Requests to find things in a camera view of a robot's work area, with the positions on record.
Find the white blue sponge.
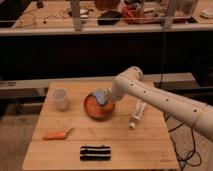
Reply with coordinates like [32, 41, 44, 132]
[93, 89, 109, 105]

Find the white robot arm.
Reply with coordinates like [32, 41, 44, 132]
[108, 66, 213, 142]

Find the orange ceramic bowl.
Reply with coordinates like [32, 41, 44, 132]
[84, 93, 115, 120]

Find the clear plastic bottle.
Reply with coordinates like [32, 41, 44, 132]
[129, 100, 146, 129]

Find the white plastic cup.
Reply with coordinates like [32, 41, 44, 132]
[51, 88, 69, 110]

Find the black white striped cloth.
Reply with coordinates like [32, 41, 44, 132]
[80, 146, 111, 161]

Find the black object on bench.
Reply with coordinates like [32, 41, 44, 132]
[97, 10, 121, 25]

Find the orange toy carrot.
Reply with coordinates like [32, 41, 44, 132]
[42, 128, 73, 140]

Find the orange tool on bench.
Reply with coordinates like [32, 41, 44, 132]
[121, 4, 158, 25]

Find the brown round object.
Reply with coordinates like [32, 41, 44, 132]
[94, 0, 120, 10]

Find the wooden workbench shelf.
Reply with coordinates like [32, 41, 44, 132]
[0, 0, 213, 36]

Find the black cable on floor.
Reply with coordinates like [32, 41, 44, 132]
[164, 113, 203, 171]

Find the grey metal post left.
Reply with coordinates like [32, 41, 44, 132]
[70, 0, 82, 31]

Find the grey metal post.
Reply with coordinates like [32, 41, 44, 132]
[163, 0, 176, 29]
[70, 0, 82, 31]

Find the grey metal post right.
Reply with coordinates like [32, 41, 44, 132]
[163, 0, 176, 29]

